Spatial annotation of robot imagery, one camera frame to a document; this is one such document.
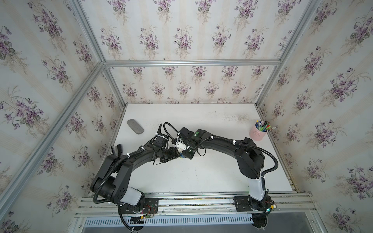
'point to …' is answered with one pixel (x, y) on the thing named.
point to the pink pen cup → (256, 134)
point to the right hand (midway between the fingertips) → (188, 153)
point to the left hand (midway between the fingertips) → (177, 157)
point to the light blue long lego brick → (182, 156)
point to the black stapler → (117, 150)
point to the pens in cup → (263, 126)
